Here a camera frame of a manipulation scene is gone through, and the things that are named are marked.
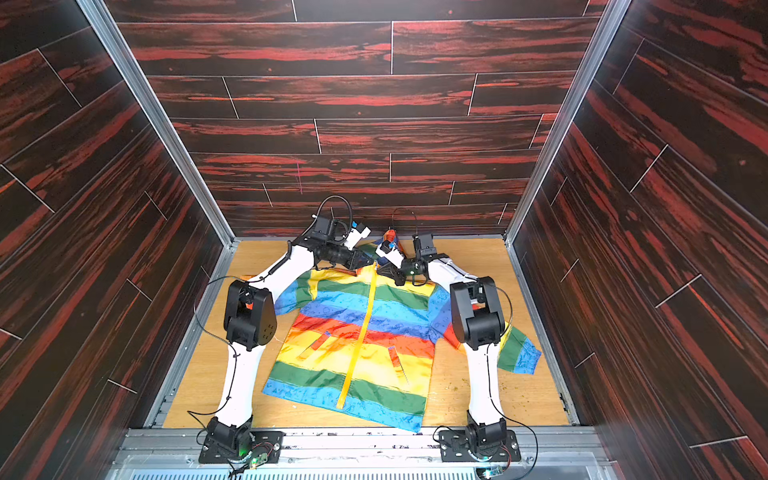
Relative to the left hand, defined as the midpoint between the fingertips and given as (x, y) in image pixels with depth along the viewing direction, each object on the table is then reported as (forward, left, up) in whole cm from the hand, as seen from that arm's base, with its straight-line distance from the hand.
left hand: (374, 261), depth 95 cm
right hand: (+3, -4, -7) cm, 9 cm away
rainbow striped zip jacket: (-22, +3, -13) cm, 26 cm away
